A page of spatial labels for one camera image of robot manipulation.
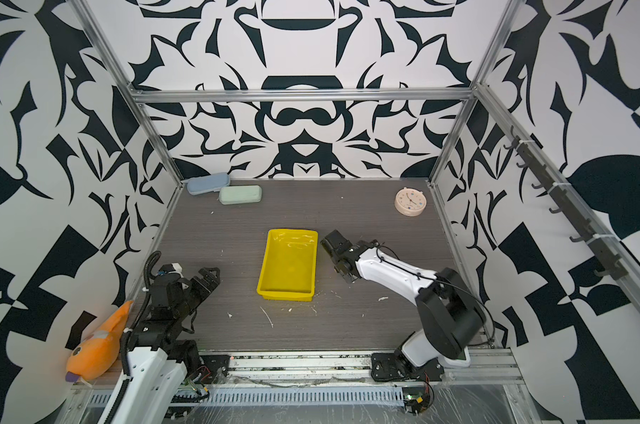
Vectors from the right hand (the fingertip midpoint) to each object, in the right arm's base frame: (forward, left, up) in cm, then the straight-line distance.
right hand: (337, 258), depth 89 cm
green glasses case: (+33, +39, -3) cm, 51 cm away
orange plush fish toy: (-28, +64, +3) cm, 70 cm away
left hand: (-7, +40, +4) cm, 41 cm away
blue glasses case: (+38, +55, -3) cm, 67 cm away
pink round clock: (+28, -32, -5) cm, 43 cm away
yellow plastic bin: (-2, +17, -5) cm, 18 cm away
